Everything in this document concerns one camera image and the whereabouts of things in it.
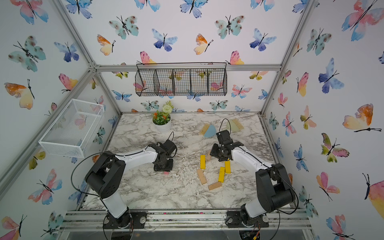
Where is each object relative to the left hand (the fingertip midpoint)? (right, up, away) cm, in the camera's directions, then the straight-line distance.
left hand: (170, 168), depth 92 cm
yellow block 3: (+30, -5, -4) cm, 31 cm away
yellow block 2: (+35, +1, 0) cm, 35 cm away
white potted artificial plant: (-6, +30, +4) cm, 31 cm away
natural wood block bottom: (+26, -8, -7) cm, 28 cm away
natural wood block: (+23, +6, +4) cm, 25 cm away
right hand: (+26, +11, -2) cm, 28 cm away
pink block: (-2, -2, -3) cm, 4 cm away
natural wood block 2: (+19, -4, -3) cm, 19 cm away
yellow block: (+20, +3, +2) cm, 20 cm away
